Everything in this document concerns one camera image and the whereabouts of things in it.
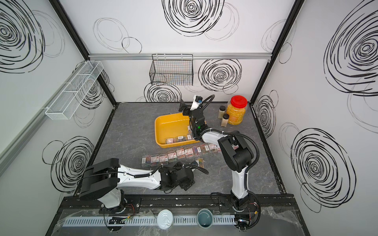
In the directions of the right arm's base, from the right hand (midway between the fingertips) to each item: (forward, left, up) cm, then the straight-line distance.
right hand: (187, 100), depth 87 cm
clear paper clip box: (-19, -16, -23) cm, 34 cm away
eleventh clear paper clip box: (-29, +24, -22) cm, 44 cm away
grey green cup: (-56, -10, -24) cm, 62 cm away
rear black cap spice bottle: (+9, -24, -17) cm, 31 cm away
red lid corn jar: (+6, -33, -14) cm, 36 cm away
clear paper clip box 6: (-26, +9, -23) cm, 35 cm away
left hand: (-36, -2, -24) cm, 43 cm away
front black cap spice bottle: (0, -25, -18) cm, 31 cm away
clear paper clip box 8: (-28, +19, -22) cm, 40 cm away
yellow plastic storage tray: (-4, +12, -21) cm, 24 cm away
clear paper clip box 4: (-22, -1, -24) cm, 33 cm away
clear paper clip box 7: (-28, +14, -22) cm, 38 cm away
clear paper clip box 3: (-21, -6, -23) cm, 32 cm away
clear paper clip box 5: (-24, +4, -23) cm, 33 cm away
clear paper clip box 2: (-20, -11, -23) cm, 33 cm away
